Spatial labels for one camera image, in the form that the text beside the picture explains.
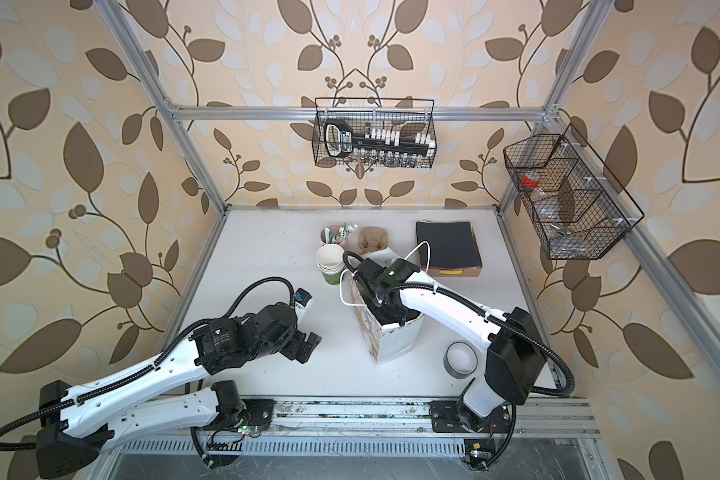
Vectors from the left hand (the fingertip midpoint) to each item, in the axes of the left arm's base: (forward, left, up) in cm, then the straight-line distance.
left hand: (310, 331), depth 73 cm
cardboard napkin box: (+27, -48, -12) cm, 56 cm away
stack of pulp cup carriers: (+40, -14, -12) cm, 45 cm away
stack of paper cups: (+26, -1, -8) cm, 28 cm away
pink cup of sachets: (+29, -4, +3) cm, 29 cm away
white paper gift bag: (-3, -18, +4) cm, 19 cm away
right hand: (+4, -20, -4) cm, 21 cm away
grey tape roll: (-1, -41, -15) cm, 43 cm away
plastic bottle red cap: (+43, -62, +14) cm, 77 cm away
